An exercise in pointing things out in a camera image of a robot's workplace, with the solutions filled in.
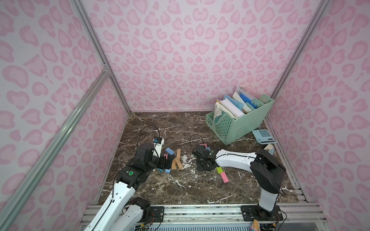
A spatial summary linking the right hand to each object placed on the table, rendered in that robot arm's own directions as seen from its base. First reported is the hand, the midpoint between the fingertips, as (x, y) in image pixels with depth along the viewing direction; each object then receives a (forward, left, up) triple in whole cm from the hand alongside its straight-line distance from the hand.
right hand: (199, 167), depth 90 cm
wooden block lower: (+1, +16, +1) cm, 16 cm away
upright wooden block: (+11, +14, +1) cm, 17 cm away
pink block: (+16, -4, +1) cm, 16 cm away
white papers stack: (+27, -15, +26) cm, 40 cm away
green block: (-2, -12, 0) cm, 12 cm away
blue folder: (+38, -31, +21) cm, 54 cm away
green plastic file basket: (+17, -18, +15) cm, 29 cm away
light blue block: (+11, +20, +1) cm, 22 cm away
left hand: (0, +18, +19) cm, 26 cm away
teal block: (-3, +24, +1) cm, 24 cm away
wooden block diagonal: (+2, +13, +1) cm, 13 cm away
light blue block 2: (-3, +19, +1) cm, 20 cm away
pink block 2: (-6, -15, 0) cm, 16 cm away
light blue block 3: (+13, -6, 0) cm, 15 cm away
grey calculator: (+22, -45, +1) cm, 50 cm away
